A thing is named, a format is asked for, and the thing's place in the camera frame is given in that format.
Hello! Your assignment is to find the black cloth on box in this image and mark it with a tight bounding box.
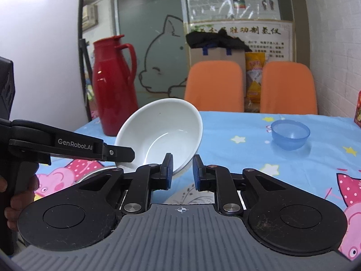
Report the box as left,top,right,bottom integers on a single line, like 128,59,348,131
185,29,252,52

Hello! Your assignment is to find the red cracker box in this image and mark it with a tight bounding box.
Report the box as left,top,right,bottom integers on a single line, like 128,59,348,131
354,91,361,128

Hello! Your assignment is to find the cardboard box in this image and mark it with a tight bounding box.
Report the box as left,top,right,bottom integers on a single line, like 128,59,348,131
190,47,246,73

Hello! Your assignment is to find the left orange chair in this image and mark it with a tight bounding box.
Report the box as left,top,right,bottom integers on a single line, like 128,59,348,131
184,61,244,113

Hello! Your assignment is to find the black metal stand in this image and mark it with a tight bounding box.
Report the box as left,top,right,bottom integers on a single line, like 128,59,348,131
78,39,92,122

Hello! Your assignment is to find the white ribbed bowl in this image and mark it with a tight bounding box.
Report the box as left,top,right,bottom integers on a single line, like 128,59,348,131
114,98,203,177

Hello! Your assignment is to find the stainless steel bowl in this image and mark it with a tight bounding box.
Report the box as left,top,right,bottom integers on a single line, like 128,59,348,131
76,166,120,184

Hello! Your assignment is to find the person's left hand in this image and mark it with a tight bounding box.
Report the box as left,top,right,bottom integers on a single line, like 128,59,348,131
4,175,39,231

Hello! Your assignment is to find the poster board with text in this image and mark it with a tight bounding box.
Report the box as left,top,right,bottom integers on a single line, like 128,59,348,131
184,18,297,63

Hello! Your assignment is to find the red thermos jug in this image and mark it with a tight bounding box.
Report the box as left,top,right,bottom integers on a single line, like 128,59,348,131
92,35,138,136

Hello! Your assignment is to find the yellow snack bag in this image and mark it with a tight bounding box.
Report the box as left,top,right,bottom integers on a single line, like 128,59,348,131
245,52,266,113

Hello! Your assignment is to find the blue translucent plastic bowl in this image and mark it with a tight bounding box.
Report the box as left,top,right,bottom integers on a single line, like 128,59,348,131
271,119,310,151

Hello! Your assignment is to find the white softbox light panel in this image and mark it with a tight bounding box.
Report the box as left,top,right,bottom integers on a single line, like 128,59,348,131
1,0,91,131

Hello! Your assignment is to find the glass door with cat drawing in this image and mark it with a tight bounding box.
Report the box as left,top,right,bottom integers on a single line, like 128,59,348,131
114,0,188,106

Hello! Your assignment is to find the cartoon pig tablecloth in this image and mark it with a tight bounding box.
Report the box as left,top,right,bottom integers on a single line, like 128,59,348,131
34,110,361,261

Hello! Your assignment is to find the right orange chair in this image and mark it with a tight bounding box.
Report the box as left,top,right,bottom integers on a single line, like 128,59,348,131
260,61,317,114

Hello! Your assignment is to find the orange chair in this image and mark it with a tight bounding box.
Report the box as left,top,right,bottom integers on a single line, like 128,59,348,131
184,61,244,113
260,61,317,114

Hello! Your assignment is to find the white floral plate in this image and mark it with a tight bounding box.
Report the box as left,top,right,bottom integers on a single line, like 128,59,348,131
164,184,214,205

